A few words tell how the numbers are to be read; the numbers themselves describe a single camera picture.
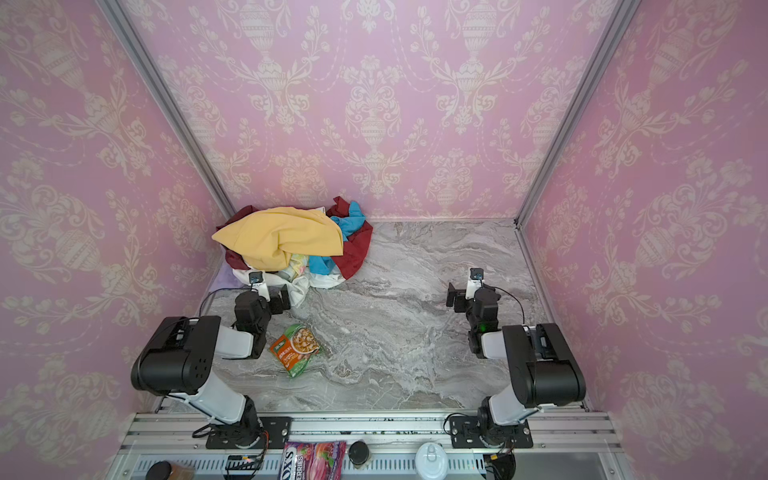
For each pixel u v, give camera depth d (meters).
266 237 0.90
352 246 1.05
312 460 0.68
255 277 0.82
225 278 1.02
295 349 0.86
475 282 0.80
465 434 0.73
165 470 0.62
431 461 0.67
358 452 0.63
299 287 0.95
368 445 0.65
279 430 0.75
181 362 0.47
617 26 0.70
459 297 0.84
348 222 1.08
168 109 0.86
